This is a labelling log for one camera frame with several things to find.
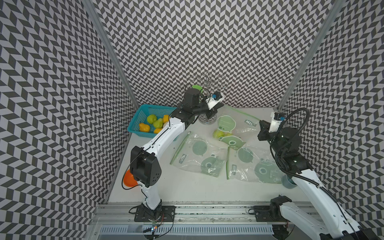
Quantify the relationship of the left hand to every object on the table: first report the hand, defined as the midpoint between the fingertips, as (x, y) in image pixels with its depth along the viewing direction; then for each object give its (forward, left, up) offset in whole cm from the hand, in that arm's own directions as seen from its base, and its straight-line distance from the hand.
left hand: (220, 103), depth 76 cm
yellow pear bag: (+6, +49, -28) cm, 57 cm away
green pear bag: (+15, +46, -29) cm, 56 cm away
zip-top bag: (-12, +10, -33) cm, 37 cm away
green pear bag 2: (-3, -1, -22) cm, 23 cm away
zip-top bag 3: (-7, -9, -13) cm, 17 cm away
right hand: (-10, -20, -5) cm, 23 cm away
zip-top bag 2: (-17, -22, -34) cm, 44 cm away
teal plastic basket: (+8, +53, -27) cm, 60 cm away
